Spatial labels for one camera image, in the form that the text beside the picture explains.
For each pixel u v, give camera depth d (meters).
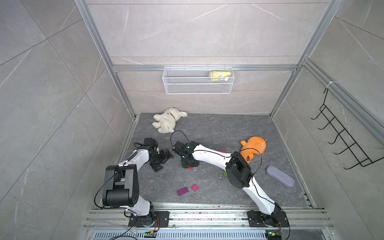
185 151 0.68
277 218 0.63
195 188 0.83
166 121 1.03
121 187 0.45
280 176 0.85
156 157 0.78
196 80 1.01
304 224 0.75
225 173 0.55
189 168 0.90
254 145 0.93
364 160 0.58
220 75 0.85
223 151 0.61
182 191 0.82
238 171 0.56
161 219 0.73
